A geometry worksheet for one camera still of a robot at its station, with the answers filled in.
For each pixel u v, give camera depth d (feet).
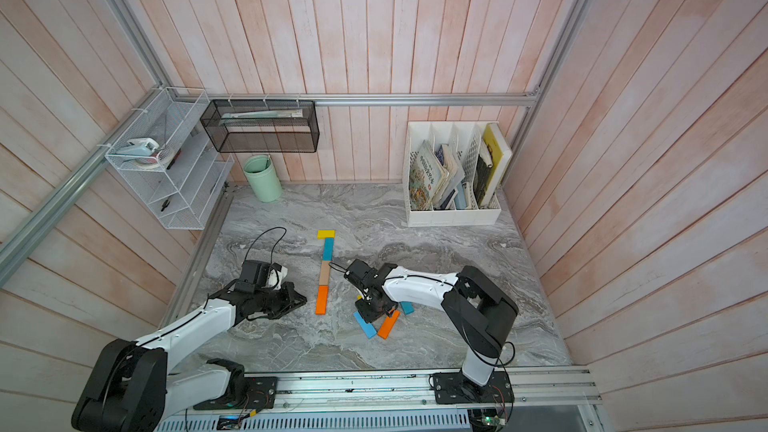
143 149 2.24
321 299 2.92
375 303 2.43
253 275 2.30
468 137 3.49
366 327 2.73
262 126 3.45
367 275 2.30
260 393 2.40
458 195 3.34
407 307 2.87
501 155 3.03
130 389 1.34
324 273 3.12
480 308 1.61
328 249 3.34
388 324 2.79
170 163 2.43
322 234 3.43
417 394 2.43
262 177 3.49
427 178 3.31
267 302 2.40
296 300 2.73
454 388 2.40
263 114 2.96
